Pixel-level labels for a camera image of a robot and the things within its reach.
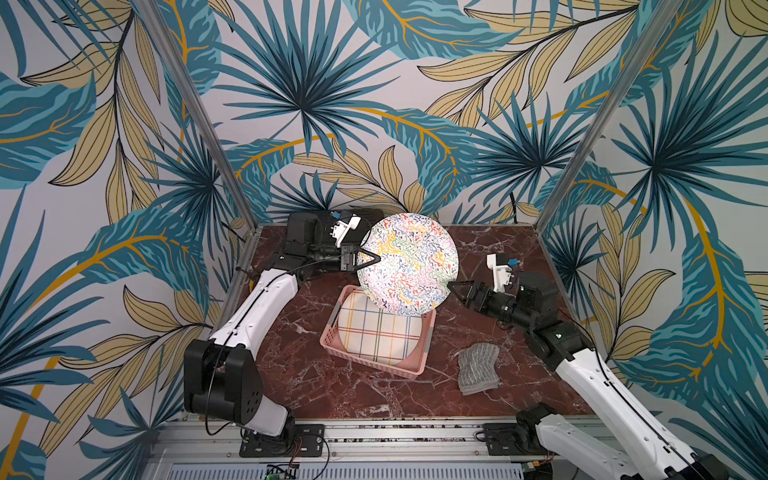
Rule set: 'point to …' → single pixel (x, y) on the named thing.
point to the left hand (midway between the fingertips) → (376, 262)
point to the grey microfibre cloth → (477, 368)
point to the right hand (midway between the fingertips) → (454, 287)
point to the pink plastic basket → (410, 368)
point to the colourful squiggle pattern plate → (419, 258)
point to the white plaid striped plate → (375, 335)
